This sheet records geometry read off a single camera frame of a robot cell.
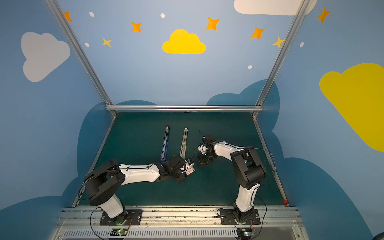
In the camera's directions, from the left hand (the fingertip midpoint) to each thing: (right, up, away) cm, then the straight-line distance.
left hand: (186, 173), depth 89 cm
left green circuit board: (-32, -23, -18) cm, 43 cm away
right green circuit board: (+29, -24, -17) cm, 41 cm away
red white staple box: (+2, +2, 0) cm, 3 cm away
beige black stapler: (-3, +15, +12) cm, 20 cm away
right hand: (+7, +5, +4) cm, 10 cm away
